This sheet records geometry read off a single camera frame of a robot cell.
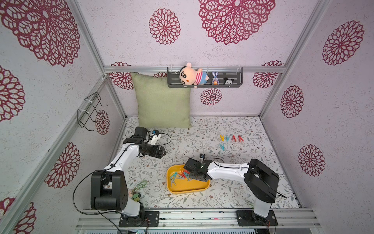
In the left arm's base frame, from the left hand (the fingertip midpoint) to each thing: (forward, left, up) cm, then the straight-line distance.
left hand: (159, 152), depth 88 cm
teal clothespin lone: (+17, -47, -10) cm, 51 cm away
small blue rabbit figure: (+36, -35, +25) cm, 56 cm away
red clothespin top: (+17, -56, -10) cm, 59 cm away
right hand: (-10, -20, -9) cm, 24 cm away
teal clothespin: (-11, -9, -8) cm, 17 cm away
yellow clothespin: (+18, -43, -10) cm, 48 cm away
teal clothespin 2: (-11, -17, -8) cm, 22 cm away
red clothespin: (+17, -51, -10) cm, 55 cm away
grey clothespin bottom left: (-15, -8, -9) cm, 19 cm away
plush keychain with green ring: (-23, +11, -7) cm, 26 cm away
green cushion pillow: (+30, +1, +9) cm, 32 cm away
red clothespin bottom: (-11, -15, -8) cm, 20 cm away
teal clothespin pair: (+10, -42, -11) cm, 45 cm away
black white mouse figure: (+37, -43, +23) cm, 62 cm away
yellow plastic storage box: (-17, -15, -10) cm, 25 cm away
